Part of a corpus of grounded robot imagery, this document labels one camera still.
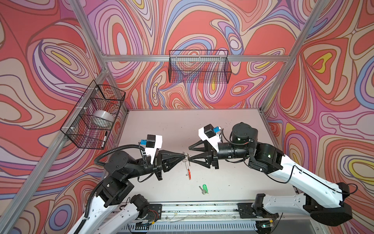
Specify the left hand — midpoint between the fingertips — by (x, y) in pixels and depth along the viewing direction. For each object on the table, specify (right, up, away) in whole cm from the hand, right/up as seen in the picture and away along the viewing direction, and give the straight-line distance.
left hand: (184, 159), depth 48 cm
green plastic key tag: (+11, -24, +34) cm, 43 cm away
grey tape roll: (-42, +16, +25) cm, 51 cm away
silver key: (+10, -26, +32) cm, 43 cm away
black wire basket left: (-45, +14, +21) cm, 51 cm away
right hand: (+3, 0, +4) cm, 5 cm away
